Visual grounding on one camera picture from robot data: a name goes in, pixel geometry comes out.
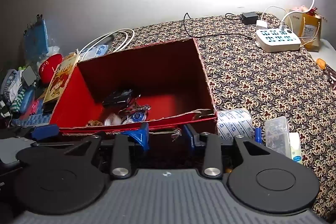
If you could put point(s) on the white power strip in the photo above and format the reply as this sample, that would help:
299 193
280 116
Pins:
278 41

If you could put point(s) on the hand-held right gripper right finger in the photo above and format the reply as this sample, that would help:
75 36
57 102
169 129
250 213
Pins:
189 138

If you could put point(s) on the white hand cream tube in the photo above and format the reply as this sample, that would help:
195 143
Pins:
295 148

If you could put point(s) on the clear plastic box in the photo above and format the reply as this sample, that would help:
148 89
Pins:
277 132

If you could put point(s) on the red plush cushion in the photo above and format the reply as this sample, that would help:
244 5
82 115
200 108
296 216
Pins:
51 64

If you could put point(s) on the striped cloth pile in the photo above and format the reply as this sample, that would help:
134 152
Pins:
10 92

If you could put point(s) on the small orange object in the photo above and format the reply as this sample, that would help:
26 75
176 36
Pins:
320 64

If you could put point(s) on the black power adapter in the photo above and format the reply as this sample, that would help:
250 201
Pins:
249 18

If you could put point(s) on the blue packet in plastic bag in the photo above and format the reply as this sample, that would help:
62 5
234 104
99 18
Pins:
36 37

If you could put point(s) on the printed white tape roll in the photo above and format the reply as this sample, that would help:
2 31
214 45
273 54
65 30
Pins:
233 121

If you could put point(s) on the floral patterned cloth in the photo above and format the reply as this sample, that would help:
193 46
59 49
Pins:
262 82

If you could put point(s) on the blue patterned packet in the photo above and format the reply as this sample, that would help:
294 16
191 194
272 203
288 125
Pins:
34 120

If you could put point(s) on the small black-framed mirror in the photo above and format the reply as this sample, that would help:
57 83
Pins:
28 75

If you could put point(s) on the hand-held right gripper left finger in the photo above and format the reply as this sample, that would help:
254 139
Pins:
139 137

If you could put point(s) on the yellow paper gift bag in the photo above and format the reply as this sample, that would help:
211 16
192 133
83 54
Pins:
311 29

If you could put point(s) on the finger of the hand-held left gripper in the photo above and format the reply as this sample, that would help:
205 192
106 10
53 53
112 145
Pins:
46 132

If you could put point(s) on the blue oval case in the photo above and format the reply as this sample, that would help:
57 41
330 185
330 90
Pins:
26 102

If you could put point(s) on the red cardboard box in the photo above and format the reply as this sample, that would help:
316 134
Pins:
157 69

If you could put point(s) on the black key fob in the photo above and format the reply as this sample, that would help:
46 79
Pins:
116 98

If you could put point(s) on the blue white paper packet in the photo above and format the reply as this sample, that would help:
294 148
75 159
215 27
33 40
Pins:
98 50

